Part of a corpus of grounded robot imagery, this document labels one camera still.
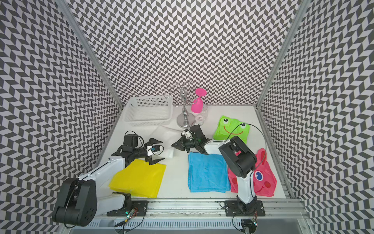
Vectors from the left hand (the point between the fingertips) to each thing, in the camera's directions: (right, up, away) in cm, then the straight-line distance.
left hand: (161, 149), depth 85 cm
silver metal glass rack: (+14, +17, +23) cm, 32 cm away
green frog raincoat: (+45, +11, +17) cm, 49 cm away
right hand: (+6, +1, 0) cm, 6 cm away
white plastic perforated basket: (-16, +24, +28) cm, 40 cm away
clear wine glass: (+25, +19, +20) cm, 37 cm away
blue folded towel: (+28, -13, -3) cm, 31 cm away
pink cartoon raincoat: (+61, -17, -3) cm, 63 cm away
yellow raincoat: (-12, -17, -2) cm, 21 cm away
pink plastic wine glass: (+22, +27, +9) cm, 36 cm away
